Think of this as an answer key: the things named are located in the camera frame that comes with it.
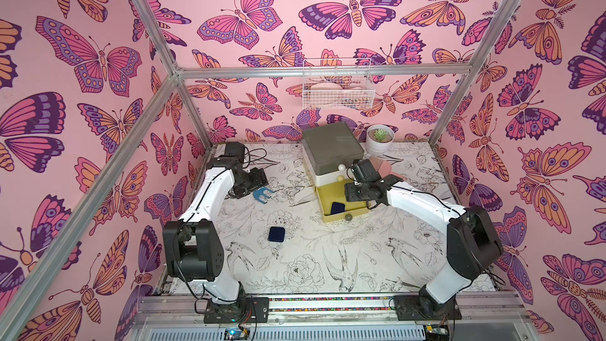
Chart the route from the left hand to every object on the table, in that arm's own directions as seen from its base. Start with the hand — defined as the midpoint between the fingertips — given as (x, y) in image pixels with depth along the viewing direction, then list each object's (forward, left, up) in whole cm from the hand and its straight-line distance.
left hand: (262, 183), depth 88 cm
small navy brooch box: (-4, -29, -12) cm, 31 cm away
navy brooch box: (-14, -5, -14) cm, 20 cm away
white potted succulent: (+28, -50, -4) cm, 57 cm away
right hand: (-1, -32, -4) cm, 32 cm away
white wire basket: (+30, -29, +19) cm, 46 cm away
